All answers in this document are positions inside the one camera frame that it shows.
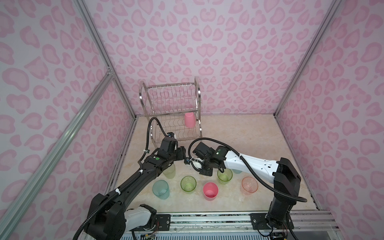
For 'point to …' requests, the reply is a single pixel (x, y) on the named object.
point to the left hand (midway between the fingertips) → (182, 148)
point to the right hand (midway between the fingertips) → (202, 165)
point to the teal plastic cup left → (160, 189)
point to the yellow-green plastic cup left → (170, 172)
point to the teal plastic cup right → (237, 171)
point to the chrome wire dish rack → (176, 106)
